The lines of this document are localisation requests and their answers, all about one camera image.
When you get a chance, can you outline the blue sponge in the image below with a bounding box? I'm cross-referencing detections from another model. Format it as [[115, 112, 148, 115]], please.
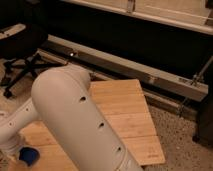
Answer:
[[19, 147, 40, 167]]

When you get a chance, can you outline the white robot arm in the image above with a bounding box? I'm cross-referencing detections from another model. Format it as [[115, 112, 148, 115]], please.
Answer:
[[0, 64, 143, 171]]

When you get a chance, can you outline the black office chair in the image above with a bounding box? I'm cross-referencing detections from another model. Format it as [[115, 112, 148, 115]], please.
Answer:
[[0, 23, 59, 98]]

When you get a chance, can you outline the metal rail beam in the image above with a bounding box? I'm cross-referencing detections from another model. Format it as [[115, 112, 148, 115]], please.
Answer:
[[44, 35, 209, 101]]

